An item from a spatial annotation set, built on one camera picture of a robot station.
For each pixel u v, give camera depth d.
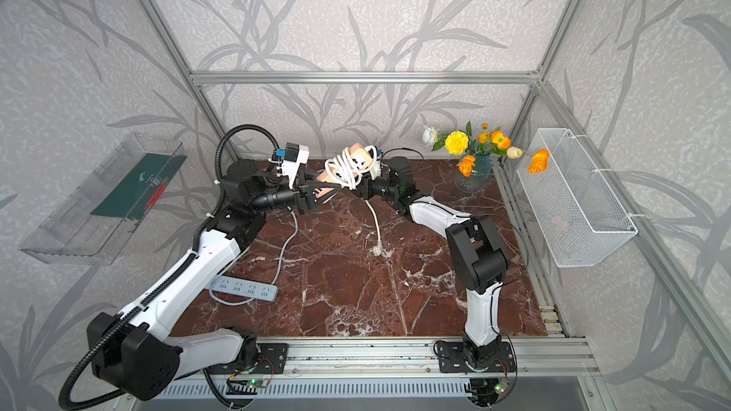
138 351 0.37
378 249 0.91
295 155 0.57
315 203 0.62
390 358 0.75
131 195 0.68
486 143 0.87
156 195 0.69
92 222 0.65
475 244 0.56
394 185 0.72
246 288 0.83
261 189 0.58
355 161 0.61
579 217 0.61
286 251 0.94
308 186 0.59
